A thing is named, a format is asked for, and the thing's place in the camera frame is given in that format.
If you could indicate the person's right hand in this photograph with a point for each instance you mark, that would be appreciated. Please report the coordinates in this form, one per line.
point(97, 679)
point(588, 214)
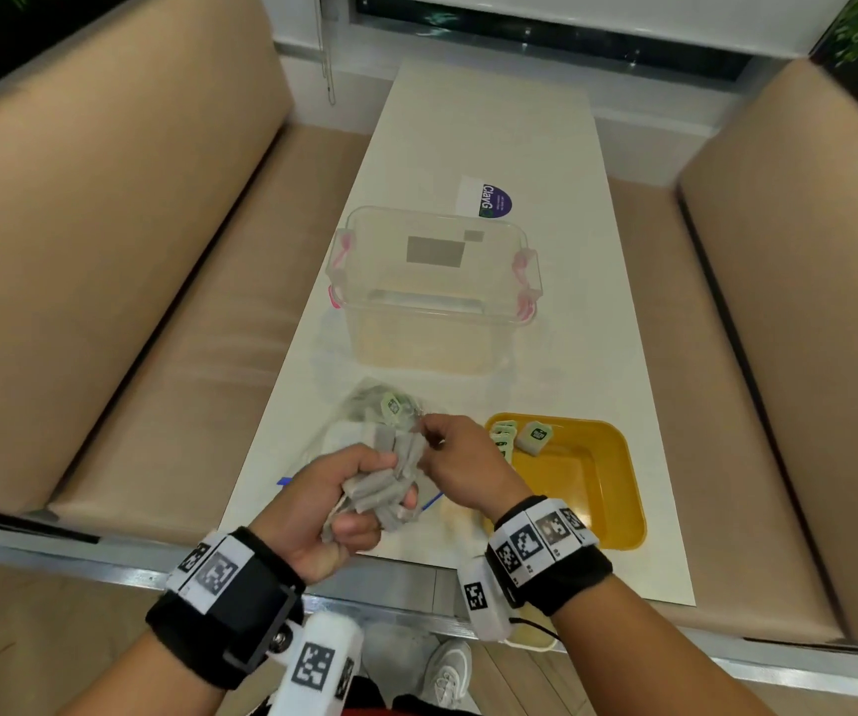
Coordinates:
point(474, 469)

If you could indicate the person's left hand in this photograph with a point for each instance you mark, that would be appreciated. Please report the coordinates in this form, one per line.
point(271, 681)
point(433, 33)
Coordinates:
point(302, 514)

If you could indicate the tea bags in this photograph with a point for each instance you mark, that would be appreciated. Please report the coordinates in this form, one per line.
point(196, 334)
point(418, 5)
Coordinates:
point(384, 484)
point(533, 436)
point(392, 406)

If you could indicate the clear zip bag with tea bags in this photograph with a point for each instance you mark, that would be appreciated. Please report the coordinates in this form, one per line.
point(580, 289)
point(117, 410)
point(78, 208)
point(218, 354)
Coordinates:
point(339, 439)

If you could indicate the yellow tray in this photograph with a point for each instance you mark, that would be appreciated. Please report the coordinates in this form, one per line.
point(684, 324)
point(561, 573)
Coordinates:
point(593, 484)

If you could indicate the person's left forearm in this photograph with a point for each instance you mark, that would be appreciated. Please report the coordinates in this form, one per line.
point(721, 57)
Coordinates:
point(138, 686)

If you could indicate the person's right white shoe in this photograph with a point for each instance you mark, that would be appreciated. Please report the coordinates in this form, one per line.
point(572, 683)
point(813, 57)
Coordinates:
point(447, 674)

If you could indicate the person's red shirt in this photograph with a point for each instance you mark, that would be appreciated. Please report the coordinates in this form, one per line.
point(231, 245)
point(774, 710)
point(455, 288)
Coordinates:
point(369, 712)

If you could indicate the person's black trousers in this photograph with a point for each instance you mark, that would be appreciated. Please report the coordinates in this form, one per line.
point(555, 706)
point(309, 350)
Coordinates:
point(414, 704)

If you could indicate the black left wristband with markers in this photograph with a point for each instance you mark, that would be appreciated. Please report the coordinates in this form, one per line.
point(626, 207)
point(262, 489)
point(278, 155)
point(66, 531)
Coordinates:
point(235, 626)

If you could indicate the black wristband with markers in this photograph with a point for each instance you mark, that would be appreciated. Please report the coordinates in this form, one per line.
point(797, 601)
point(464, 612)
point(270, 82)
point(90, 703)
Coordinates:
point(571, 581)
point(235, 626)

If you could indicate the marker cube on right wrist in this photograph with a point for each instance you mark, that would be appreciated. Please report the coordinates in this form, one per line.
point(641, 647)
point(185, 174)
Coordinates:
point(485, 600)

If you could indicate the clear storage box pink latches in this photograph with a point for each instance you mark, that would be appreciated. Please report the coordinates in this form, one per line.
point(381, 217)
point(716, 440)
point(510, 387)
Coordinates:
point(429, 335)

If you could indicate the black right wristband with markers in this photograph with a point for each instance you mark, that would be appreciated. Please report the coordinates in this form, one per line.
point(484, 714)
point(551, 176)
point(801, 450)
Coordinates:
point(571, 581)

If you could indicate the small white bin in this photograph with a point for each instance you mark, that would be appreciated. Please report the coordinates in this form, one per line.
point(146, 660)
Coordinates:
point(533, 642)

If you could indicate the grey rectangular label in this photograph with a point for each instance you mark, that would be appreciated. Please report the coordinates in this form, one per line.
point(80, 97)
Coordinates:
point(435, 251)

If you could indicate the white and purple sticker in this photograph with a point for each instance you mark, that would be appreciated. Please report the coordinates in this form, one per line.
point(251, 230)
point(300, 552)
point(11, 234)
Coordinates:
point(483, 197)

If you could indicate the beige bench seat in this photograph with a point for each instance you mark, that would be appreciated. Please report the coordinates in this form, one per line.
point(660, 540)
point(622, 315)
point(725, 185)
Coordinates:
point(101, 253)
point(794, 365)

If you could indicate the white roller blind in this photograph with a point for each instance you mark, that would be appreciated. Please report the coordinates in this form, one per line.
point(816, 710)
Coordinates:
point(623, 14)

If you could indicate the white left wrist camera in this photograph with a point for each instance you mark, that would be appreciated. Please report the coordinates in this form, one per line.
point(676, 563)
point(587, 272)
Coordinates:
point(317, 663)

